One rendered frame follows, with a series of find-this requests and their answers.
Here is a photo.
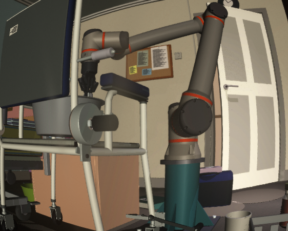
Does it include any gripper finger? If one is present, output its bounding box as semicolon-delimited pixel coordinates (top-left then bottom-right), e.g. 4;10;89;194
88;73;99;96
77;73;89;96

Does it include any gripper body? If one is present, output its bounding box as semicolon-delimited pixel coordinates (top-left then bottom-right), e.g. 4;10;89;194
80;61;99;75

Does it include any black release knob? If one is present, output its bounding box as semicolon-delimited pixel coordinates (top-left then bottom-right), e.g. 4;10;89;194
92;113;119;132

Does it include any grey commode pan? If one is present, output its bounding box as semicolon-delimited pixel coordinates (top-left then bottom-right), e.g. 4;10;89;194
32;94;106;137

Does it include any dark grey backrest panel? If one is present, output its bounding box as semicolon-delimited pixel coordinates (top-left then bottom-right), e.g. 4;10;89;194
0;0;75;109

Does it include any orange bedside locker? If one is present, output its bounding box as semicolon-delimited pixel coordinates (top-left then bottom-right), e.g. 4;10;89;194
30;152;140;230

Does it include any navy padded armrest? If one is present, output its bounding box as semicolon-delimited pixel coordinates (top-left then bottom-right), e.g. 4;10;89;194
99;73;150;101

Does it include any grey round ratchet disc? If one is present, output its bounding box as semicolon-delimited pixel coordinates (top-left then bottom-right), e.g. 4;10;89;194
69;102;104;146

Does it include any cork notice board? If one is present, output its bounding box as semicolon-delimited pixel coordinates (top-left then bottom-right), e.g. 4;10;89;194
125;44;174;82

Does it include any pink pillow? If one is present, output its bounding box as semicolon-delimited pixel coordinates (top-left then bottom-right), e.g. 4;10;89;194
6;105;35;121

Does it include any green hospital bed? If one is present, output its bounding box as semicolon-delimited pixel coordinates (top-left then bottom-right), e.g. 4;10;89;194
0;117;45;222

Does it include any grey caster wheel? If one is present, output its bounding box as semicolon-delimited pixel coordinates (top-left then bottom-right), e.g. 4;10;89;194
0;211;15;231
49;206;64;222

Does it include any pink flat box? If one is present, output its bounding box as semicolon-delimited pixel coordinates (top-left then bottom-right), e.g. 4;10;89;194
199;165;223;174

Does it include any dark blue carry case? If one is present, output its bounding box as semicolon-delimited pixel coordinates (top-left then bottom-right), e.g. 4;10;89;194
197;169;234;208

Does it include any white panelled door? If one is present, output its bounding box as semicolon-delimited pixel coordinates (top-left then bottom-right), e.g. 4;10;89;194
205;2;287;191

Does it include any grey round bucket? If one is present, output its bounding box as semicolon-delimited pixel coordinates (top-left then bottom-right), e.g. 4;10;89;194
224;210;253;231

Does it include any grey push handle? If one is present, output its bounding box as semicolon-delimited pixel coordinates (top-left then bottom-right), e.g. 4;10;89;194
76;47;116;63

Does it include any cream tubular commode chair frame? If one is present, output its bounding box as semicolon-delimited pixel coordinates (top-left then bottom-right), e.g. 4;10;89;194
0;0;157;231

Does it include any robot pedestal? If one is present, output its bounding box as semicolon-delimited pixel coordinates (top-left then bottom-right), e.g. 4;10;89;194
156;158;215;229

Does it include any black wall clock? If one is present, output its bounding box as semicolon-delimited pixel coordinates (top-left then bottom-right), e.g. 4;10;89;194
217;0;240;8

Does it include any grey metal frame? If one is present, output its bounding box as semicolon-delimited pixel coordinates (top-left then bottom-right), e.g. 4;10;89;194
251;213;288;231

